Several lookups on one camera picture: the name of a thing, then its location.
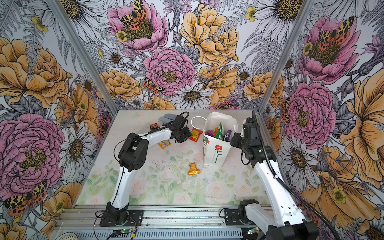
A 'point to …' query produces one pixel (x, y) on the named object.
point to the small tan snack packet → (164, 143)
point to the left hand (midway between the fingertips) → (190, 139)
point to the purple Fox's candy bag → (227, 136)
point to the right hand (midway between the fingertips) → (235, 141)
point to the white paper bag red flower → (215, 151)
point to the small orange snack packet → (193, 170)
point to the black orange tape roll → (154, 126)
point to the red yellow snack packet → (195, 134)
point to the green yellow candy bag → (220, 134)
